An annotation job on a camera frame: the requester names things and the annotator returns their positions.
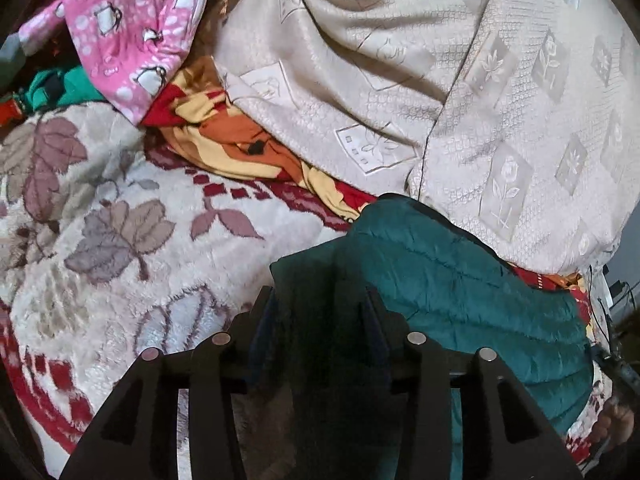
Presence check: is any green quilted puffer jacket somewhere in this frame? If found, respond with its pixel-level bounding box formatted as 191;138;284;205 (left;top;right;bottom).
270;195;593;479

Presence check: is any floral leaf fleece blanket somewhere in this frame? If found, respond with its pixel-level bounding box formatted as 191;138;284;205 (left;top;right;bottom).
0;102;616;480

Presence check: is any red yellow patterned cloth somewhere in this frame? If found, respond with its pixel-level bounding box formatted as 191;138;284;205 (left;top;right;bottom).
139;54;594;311

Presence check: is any beige embossed quilt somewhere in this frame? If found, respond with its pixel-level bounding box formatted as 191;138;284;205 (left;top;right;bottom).
213;0;639;274

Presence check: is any teal green garment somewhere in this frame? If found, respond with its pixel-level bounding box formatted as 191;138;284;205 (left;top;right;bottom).
22;65;106;113

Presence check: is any pink penguin pajama garment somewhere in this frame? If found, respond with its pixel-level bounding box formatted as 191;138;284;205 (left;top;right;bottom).
17;0;207;125

